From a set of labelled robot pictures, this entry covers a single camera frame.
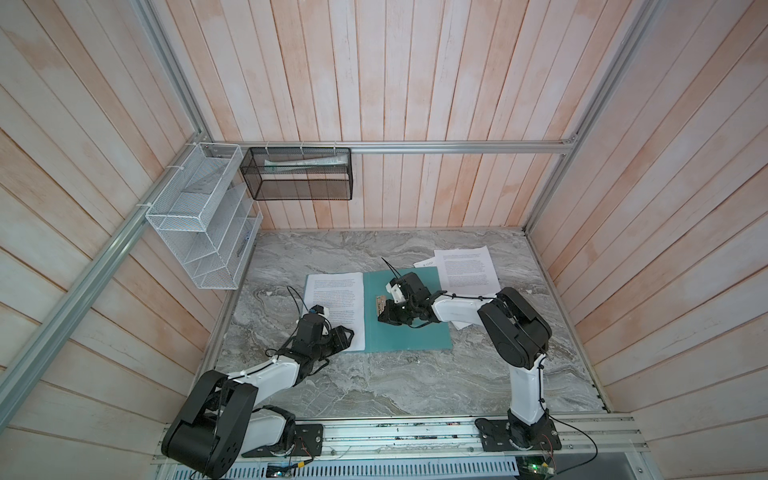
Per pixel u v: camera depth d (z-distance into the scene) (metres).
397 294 0.89
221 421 0.42
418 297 0.78
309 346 0.69
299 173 1.04
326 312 0.85
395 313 0.86
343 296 1.01
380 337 0.92
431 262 1.11
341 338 0.80
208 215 0.73
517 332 0.53
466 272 1.07
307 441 0.73
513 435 0.66
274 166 0.90
